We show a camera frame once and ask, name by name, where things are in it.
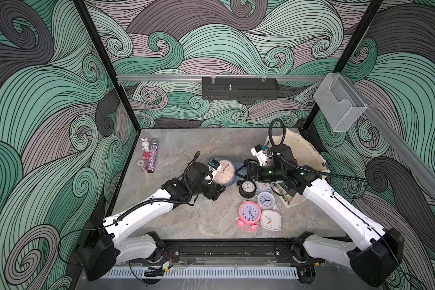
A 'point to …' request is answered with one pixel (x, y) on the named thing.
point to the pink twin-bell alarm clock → (249, 214)
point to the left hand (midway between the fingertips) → (218, 181)
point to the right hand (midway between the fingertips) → (240, 175)
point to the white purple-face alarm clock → (266, 200)
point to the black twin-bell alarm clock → (247, 188)
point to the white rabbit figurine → (145, 156)
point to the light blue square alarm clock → (262, 187)
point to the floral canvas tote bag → (307, 153)
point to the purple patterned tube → (152, 157)
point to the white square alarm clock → (270, 220)
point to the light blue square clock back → (240, 168)
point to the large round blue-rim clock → (226, 173)
